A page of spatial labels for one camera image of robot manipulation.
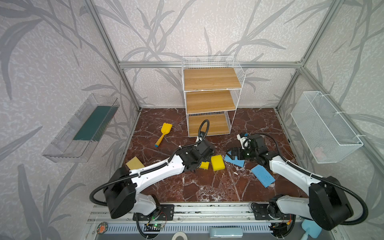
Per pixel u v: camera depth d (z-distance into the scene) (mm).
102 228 693
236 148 767
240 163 912
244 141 770
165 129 1072
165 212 736
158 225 703
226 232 644
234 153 763
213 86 752
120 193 403
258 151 666
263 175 846
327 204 411
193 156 584
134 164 887
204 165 887
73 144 631
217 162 902
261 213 728
